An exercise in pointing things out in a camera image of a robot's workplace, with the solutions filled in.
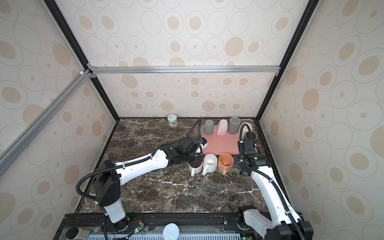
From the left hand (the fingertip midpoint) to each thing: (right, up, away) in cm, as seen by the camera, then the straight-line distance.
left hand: (205, 156), depth 79 cm
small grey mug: (+4, +16, +21) cm, 27 cm away
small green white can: (-22, +22, +33) cm, 46 cm away
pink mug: (+14, +17, +24) cm, 32 cm away
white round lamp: (-16, -31, -13) cm, 38 cm away
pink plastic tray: (+17, +4, +27) cm, 32 cm away
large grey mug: (+22, +18, +24) cm, 37 cm away
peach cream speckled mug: (+14, -6, +13) cm, 20 cm away
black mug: (+33, +11, +18) cm, 39 cm away
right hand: (+20, -3, +1) cm, 20 cm away
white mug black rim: (-5, -9, +6) cm, 12 cm away
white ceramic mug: (+3, -6, +10) cm, 12 cm away
